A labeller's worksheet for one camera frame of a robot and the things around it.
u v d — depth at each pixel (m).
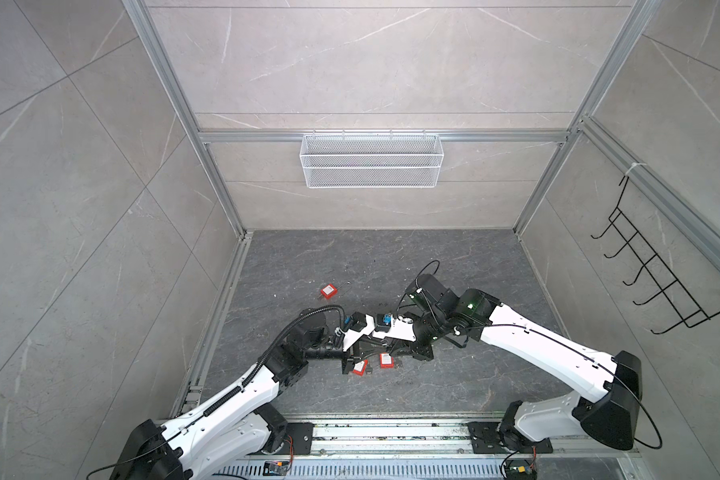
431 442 0.73
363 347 0.63
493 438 0.73
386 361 0.85
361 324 0.59
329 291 1.00
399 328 0.60
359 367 0.83
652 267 0.69
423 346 0.62
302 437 0.73
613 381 0.40
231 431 0.57
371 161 1.01
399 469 0.70
